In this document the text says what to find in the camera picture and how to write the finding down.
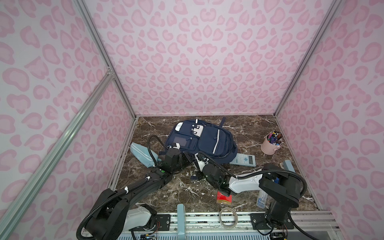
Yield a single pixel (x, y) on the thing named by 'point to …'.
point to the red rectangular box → (223, 199)
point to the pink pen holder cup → (272, 142)
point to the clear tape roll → (220, 216)
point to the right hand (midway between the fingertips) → (195, 161)
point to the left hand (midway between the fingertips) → (195, 153)
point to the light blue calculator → (241, 159)
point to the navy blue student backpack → (215, 141)
